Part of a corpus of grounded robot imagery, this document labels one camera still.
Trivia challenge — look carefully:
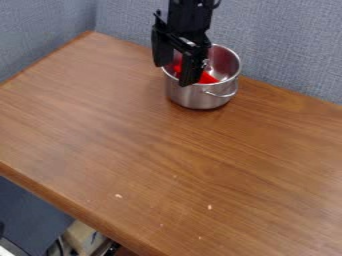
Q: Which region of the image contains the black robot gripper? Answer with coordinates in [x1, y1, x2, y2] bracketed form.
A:
[151, 0, 216, 87]

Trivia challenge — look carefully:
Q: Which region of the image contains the red object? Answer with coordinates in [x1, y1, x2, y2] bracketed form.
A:
[174, 62, 218, 87]

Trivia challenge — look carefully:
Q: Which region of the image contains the silver metal pot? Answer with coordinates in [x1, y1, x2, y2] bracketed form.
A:
[162, 44, 242, 110]

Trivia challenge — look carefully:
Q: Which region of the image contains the beige box under table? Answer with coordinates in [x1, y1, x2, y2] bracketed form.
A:
[46, 219, 121, 256]

